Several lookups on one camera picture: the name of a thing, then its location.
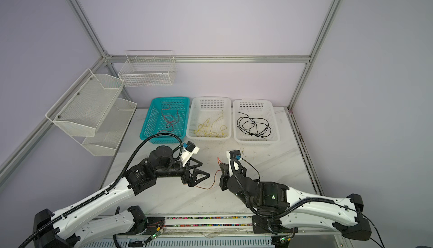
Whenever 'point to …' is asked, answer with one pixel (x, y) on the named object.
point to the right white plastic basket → (261, 109)
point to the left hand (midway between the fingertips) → (203, 171)
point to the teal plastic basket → (154, 122)
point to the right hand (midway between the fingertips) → (218, 166)
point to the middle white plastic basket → (202, 107)
